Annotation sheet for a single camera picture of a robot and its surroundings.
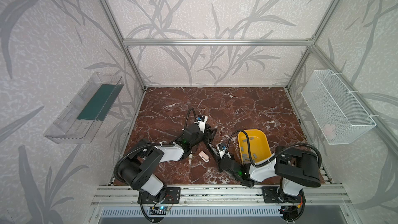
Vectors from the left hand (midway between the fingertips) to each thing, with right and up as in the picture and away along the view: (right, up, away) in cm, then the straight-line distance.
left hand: (215, 125), depth 88 cm
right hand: (0, -14, -1) cm, 14 cm away
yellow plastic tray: (+26, -13, +4) cm, 30 cm away
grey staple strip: (+23, -17, -1) cm, 28 cm away
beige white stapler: (-14, -16, -3) cm, 21 cm away
